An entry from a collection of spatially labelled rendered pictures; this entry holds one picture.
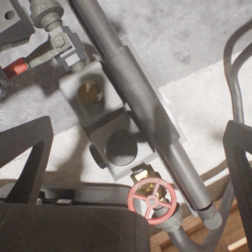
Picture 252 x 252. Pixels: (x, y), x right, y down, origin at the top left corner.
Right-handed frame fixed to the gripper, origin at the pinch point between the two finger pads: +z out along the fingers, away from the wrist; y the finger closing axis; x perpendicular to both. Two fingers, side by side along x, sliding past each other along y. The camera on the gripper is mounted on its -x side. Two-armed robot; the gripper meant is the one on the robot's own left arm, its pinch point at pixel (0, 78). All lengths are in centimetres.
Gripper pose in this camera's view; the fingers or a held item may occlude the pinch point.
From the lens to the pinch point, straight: 40.2
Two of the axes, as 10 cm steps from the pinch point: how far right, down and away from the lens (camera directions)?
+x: -8.6, 5.1, 0.7
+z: 0.3, -0.9, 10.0
